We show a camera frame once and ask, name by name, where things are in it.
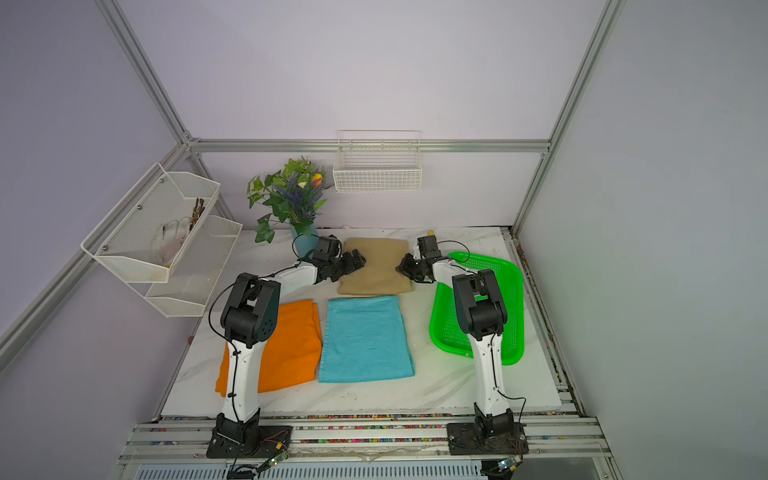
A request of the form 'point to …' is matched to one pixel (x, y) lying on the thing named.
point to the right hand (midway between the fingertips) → (399, 270)
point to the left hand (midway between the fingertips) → (357, 266)
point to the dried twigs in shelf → (197, 211)
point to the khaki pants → (385, 270)
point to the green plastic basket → (446, 330)
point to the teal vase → (305, 244)
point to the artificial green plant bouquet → (292, 194)
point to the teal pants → (364, 338)
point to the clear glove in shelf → (168, 239)
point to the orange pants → (290, 356)
